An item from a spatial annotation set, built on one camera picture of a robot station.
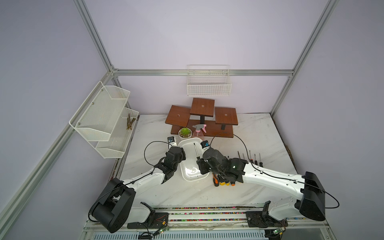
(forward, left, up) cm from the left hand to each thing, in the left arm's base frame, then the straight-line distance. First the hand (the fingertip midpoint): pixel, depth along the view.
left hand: (179, 149), depth 89 cm
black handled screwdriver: (-3, -48, -10) cm, 50 cm away
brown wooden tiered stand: (+18, -25, +5) cm, 32 cm away
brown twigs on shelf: (+18, +35, +4) cm, 40 cm away
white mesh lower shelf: (-7, +32, +13) cm, 35 cm away
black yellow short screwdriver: (+2, -39, -10) cm, 40 cm away
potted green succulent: (+13, -3, -1) cm, 13 cm away
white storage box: (-10, -6, -7) cm, 14 cm away
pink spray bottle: (+12, -12, +1) cm, 17 cm away
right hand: (-12, -12, +5) cm, 17 cm away
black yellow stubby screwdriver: (-18, -25, -8) cm, 32 cm away
